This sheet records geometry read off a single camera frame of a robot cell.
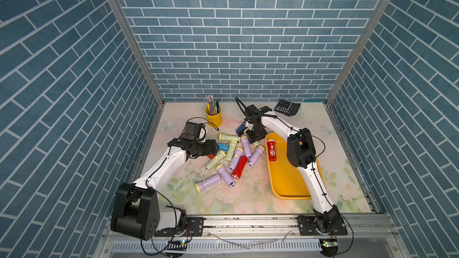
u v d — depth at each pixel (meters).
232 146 0.96
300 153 0.63
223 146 0.96
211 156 0.92
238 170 0.88
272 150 0.94
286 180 0.88
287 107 1.16
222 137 0.99
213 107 1.03
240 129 1.04
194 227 0.74
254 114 0.79
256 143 0.97
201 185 0.82
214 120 1.02
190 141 0.62
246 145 0.96
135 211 0.41
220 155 0.91
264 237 0.72
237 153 0.93
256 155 0.93
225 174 0.87
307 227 0.73
